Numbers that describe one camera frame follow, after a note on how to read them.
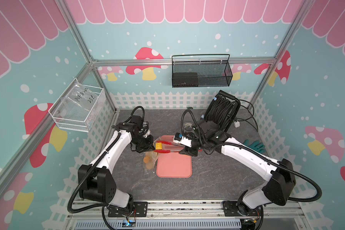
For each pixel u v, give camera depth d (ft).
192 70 3.12
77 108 2.39
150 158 2.55
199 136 1.97
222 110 2.93
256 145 3.19
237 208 2.16
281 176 1.35
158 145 2.58
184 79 2.77
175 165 2.94
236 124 3.50
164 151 2.44
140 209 2.44
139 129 2.22
